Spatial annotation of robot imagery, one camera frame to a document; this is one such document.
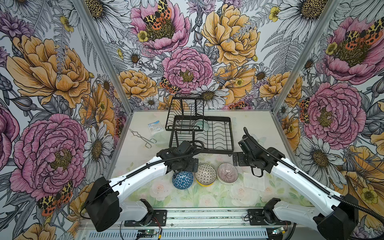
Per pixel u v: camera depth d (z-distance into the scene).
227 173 0.86
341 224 0.38
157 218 0.73
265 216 0.67
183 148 0.62
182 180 0.86
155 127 1.11
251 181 0.87
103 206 0.40
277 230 0.72
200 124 0.81
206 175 0.85
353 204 0.38
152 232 0.70
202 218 0.76
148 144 1.02
